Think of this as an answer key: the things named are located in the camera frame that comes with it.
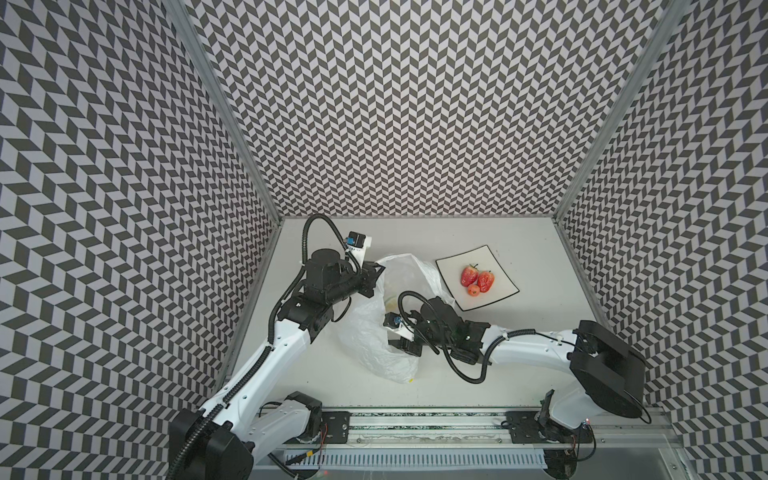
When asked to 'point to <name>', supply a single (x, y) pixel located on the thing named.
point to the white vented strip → (418, 459)
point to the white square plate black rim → (450, 269)
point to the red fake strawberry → (469, 274)
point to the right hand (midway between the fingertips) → (389, 335)
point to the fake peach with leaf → (473, 290)
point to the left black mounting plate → (337, 426)
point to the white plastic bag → (405, 284)
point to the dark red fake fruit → (485, 280)
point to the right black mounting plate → (523, 427)
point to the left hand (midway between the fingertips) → (384, 267)
